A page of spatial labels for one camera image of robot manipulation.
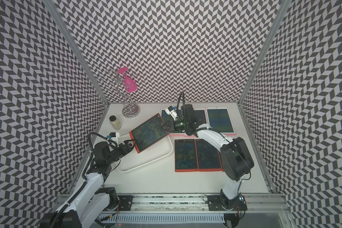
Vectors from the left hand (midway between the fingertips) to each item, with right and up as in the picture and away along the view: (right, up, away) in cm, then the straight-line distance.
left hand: (135, 143), depth 82 cm
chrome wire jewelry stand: (-26, +44, +26) cm, 57 cm away
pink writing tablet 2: (+57, +14, +25) cm, 64 cm away
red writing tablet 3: (+45, -10, +7) cm, 47 cm away
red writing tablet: (+9, +7, -3) cm, 12 cm away
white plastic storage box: (-4, -13, +10) cm, 17 cm away
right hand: (+16, +8, -4) cm, 18 cm away
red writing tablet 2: (+30, -10, +9) cm, 33 cm away
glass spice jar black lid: (-19, +11, +15) cm, 26 cm away
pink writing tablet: (+19, +15, -6) cm, 25 cm away
